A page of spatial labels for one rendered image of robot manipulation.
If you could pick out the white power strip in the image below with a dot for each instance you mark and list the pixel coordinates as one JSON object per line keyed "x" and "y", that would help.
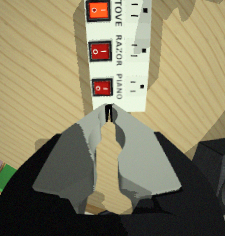
{"x": 118, "y": 40}

